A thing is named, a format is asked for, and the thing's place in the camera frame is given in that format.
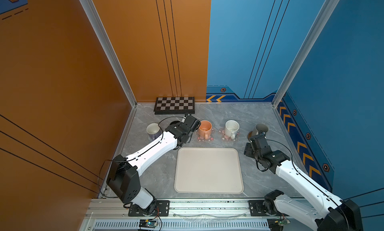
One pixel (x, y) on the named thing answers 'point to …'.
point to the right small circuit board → (277, 224)
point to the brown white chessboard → (174, 105)
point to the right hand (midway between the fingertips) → (249, 148)
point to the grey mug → (259, 128)
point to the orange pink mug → (205, 129)
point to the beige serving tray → (208, 170)
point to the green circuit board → (147, 223)
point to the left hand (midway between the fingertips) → (180, 131)
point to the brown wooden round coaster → (249, 135)
